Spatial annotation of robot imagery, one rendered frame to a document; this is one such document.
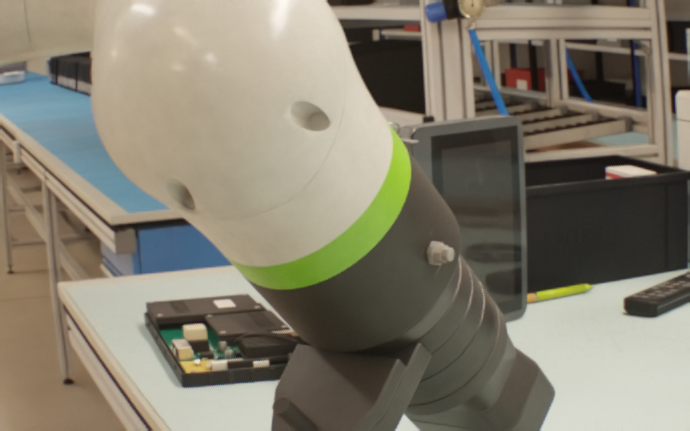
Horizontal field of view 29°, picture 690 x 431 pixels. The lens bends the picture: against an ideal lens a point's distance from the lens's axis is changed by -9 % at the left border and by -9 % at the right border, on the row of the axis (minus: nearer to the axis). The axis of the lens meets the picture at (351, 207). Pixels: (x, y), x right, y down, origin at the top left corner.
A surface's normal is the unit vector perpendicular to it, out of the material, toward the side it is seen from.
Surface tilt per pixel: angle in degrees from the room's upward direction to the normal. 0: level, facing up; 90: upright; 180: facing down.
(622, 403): 0
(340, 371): 45
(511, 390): 76
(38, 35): 137
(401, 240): 98
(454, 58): 90
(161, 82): 86
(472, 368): 108
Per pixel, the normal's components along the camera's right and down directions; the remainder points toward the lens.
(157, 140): -0.36, 0.46
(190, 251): 0.34, 0.13
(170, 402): -0.04, -0.99
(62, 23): 0.16, 0.76
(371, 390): -0.47, -0.59
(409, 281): 0.61, 0.32
